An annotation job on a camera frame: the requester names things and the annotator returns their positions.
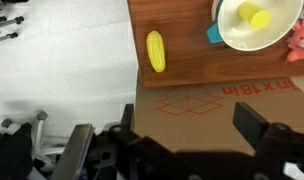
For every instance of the silver metal bar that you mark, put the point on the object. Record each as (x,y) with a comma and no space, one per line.
(73,150)

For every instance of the yellow corn plush toy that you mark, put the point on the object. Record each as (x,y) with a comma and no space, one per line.
(156,50)

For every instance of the black tripod legs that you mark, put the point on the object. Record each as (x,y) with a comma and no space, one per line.
(7,26)

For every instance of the white bowl with teal stripe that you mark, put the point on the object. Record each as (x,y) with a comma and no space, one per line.
(258,31)

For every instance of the white chair base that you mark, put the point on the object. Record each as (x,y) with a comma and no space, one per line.
(40,133)

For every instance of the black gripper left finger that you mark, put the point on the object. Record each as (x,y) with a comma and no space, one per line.
(127,116)

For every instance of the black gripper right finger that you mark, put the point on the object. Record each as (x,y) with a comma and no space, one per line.
(250,123)

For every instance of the brown cardboard sheet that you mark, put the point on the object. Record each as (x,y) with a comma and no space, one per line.
(208,116)

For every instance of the yellow cylinder block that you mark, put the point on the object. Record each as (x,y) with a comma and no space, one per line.
(255,15)

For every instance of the pink plush animal toy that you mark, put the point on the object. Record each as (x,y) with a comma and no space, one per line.
(300,41)

